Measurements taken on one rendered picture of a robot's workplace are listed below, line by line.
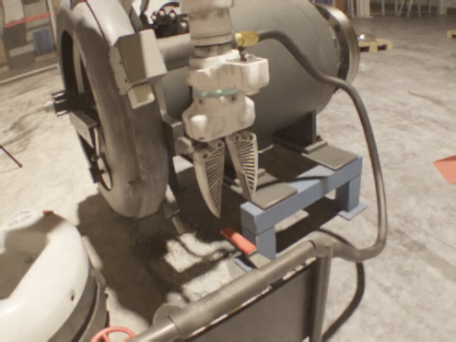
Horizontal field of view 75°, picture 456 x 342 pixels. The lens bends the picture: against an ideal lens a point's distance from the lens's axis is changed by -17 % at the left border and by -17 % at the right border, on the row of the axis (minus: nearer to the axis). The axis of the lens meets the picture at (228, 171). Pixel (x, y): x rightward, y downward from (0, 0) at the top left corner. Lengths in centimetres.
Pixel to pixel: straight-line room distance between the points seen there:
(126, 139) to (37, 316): 47
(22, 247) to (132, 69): 66
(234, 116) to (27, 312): 63
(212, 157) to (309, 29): 84
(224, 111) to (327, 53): 87
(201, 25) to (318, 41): 86
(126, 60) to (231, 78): 32
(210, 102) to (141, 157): 39
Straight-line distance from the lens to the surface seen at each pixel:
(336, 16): 156
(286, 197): 114
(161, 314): 49
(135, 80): 70
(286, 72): 115
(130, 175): 87
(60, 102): 125
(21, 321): 86
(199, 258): 132
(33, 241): 108
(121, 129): 81
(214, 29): 46
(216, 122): 48
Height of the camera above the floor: 87
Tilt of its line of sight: 28 degrees down
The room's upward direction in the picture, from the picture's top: 7 degrees counter-clockwise
